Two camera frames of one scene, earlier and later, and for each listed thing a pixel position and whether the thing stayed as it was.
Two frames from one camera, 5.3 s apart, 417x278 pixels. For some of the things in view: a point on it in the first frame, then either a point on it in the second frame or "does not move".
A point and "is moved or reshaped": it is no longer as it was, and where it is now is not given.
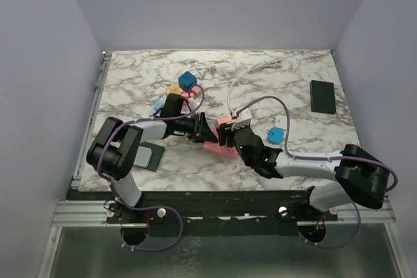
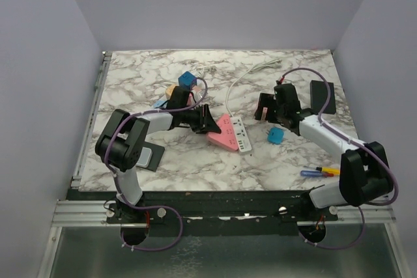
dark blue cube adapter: (186, 80) does not move
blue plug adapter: (275, 135) does not move
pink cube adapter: (225, 120) → (264, 114)
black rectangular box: (322, 97) does not move
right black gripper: (222, 133) → (266, 100)
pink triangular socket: (215, 146) is moved or reshaped
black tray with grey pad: (148, 156) does not move
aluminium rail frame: (74, 213) does not move
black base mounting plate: (212, 211) does not move
